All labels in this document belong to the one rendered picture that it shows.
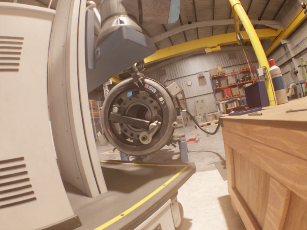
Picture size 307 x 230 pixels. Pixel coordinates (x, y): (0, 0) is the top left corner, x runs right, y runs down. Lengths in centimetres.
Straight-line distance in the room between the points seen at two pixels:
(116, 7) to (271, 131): 60
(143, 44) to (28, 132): 40
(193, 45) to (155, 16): 1246
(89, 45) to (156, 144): 99
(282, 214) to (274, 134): 18
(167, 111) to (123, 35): 91
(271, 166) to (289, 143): 9
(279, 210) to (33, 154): 50
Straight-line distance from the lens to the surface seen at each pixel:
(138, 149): 134
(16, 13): 42
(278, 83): 80
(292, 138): 28
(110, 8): 60
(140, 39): 49
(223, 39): 1349
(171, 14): 65
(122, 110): 129
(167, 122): 124
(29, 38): 37
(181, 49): 1300
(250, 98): 80
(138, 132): 144
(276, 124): 31
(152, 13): 62
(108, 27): 52
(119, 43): 45
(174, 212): 61
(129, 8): 61
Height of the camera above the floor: 51
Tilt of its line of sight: 3 degrees up
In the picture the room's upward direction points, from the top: 11 degrees counter-clockwise
